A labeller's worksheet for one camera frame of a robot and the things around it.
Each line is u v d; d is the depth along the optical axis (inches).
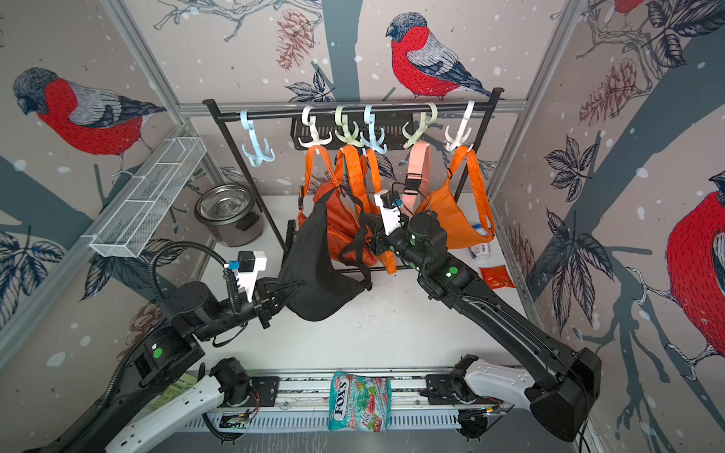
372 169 27.2
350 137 26.7
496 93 23.4
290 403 28.7
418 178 28.7
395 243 22.7
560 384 14.9
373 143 26.7
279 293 21.4
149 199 30.6
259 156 26.2
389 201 21.1
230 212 39.9
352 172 28.2
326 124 24.0
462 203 32.1
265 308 19.8
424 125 25.6
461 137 27.0
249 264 19.5
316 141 26.9
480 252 38.2
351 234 34.5
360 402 27.4
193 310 17.0
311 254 23.0
